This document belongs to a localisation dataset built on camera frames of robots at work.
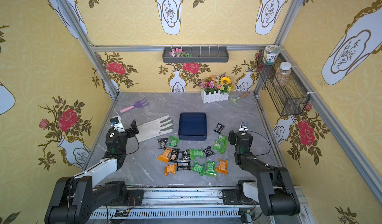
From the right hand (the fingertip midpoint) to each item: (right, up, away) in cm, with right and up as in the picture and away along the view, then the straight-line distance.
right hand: (243, 132), depth 91 cm
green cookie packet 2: (-42, -6, +2) cm, 43 cm away
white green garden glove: (-54, +2, +9) cm, 55 cm away
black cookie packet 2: (-22, -11, -3) cm, 25 cm away
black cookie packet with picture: (-42, -13, -3) cm, 44 cm away
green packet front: (-21, -18, -9) cm, 29 cm away
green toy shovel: (+2, +21, +26) cm, 33 cm away
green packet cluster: (-14, -8, 0) cm, 16 cm away
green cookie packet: (-31, -12, -3) cm, 33 cm away
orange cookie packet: (-48, -14, -4) cm, 50 cm away
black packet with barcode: (-36, -18, -7) cm, 41 cm away
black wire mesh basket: (+21, +25, -7) cm, 34 cm away
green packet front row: (-28, -18, -9) cm, 34 cm away
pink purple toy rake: (-74, +18, +25) cm, 80 cm away
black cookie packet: (-35, -12, -5) cm, 37 cm away
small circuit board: (-66, -36, -18) cm, 77 cm away
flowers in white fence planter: (-15, +29, +15) cm, 36 cm away
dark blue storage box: (-31, +2, +10) cm, 33 cm away
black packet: (-49, -6, +1) cm, 50 cm away
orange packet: (-14, -18, -9) cm, 25 cm away
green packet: (-12, -5, +2) cm, 13 cm away
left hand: (-73, +6, -5) cm, 73 cm away
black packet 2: (-14, +2, +8) cm, 16 cm away
